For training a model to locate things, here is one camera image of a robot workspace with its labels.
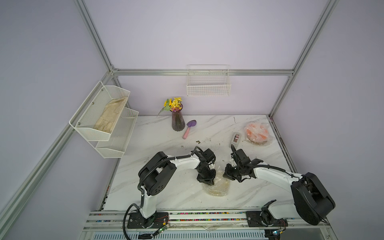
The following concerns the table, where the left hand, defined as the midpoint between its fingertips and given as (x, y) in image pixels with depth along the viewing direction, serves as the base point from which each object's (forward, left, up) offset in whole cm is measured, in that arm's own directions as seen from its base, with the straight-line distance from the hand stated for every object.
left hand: (212, 186), depth 84 cm
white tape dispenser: (+31, -18, +3) cm, 36 cm away
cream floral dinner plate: (0, -5, 0) cm, 5 cm away
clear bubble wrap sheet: (+29, -39, +1) cm, 48 cm away
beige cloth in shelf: (+25, +56, +29) cm, 68 cm away
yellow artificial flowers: (+42, +24, +23) cm, 54 cm away
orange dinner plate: (+35, -33, +6) cm, 48 cm away
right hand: (+5, -5, +1) cm, 7 cm away
